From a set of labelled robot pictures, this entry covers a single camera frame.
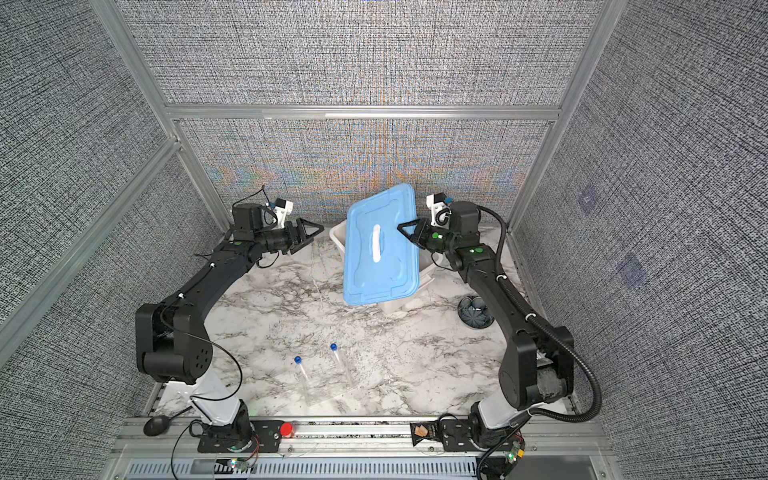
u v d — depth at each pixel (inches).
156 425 29.3
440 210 28.6
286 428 29.0
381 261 31.2
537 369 17.5
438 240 27.1
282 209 31.3
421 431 28.7
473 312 37.2
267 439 28.9
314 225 31.1
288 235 29.9
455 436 28.8
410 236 28.8
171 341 18.4
